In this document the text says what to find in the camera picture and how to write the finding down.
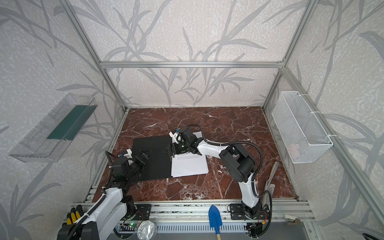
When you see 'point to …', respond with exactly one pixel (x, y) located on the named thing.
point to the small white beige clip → (291, 220)
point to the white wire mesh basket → (304, 137)
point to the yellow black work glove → (75, 214)
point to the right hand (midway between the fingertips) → (168, 147)
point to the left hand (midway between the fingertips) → (151, 150)
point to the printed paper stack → (189, 164)
